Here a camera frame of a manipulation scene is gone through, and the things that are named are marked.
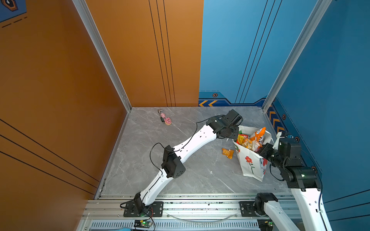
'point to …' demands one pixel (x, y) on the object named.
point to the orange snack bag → (258, 138)
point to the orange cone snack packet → (228, 152)
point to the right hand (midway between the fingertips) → (259, 144)
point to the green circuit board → (146, 224)
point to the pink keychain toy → (167, 121)
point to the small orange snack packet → (248, 144)
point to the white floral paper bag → (253, 165)
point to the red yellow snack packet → (241, 138)
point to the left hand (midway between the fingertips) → (236, 132)
